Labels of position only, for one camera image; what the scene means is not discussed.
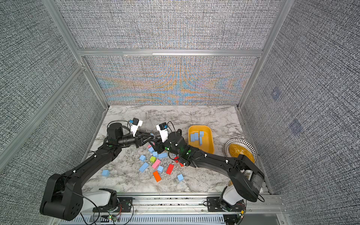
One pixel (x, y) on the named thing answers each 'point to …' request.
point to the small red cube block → (176, 158)
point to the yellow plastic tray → (207, 145)
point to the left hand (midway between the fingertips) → (154, 135)
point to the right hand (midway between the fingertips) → (150, 136)
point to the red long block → (169, 168)
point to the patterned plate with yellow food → (235, 147)
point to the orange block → (157, 176)
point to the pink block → (156, 164)
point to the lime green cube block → (153, 159)
